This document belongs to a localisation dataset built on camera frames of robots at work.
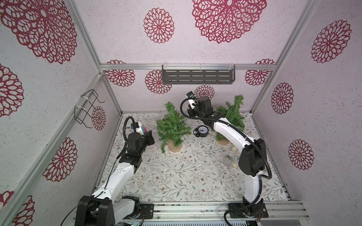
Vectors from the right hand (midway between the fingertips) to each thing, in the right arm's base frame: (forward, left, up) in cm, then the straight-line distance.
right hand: (189, 102), depth 87 cm
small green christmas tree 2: (-9, -25, -2) cm, 26 cm away
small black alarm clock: (-2, -9, -27) cm, 29 cm away
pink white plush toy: (-2, +34, -25) cm, 42 cm away
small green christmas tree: (-20, +9, 0) cm, 22 cm away
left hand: (-17, +22, -9) cm, 29 cm away
